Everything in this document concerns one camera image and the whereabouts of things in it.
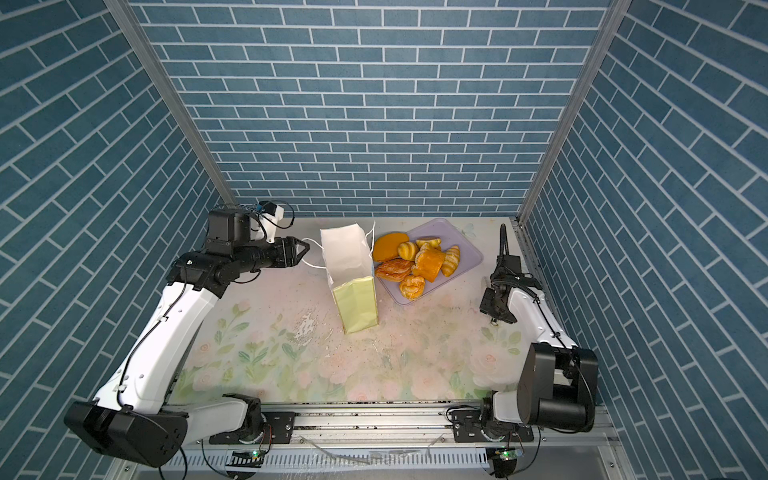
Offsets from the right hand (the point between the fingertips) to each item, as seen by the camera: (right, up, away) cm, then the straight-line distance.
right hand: (492, 305), depth 88 cm
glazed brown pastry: (-29, +10, +12) cm, 33 cm away
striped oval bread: (-9, +13, +16) cm, 23 cm away
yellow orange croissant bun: (-16, +19, +16) cm, 30 cm away
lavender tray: (-8, +21, +28) cm, 36 cm away
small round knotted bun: (-24, +4, +8) cm, 25 cm away
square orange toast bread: (-18, +12, +8) cm, 23 cm away
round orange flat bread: (-32, +18, +13) cm, 39 cm away
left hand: (-52, +18, -15) cm, 57 cm away
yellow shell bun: (-25, +16, +14) cm, 33 cm away
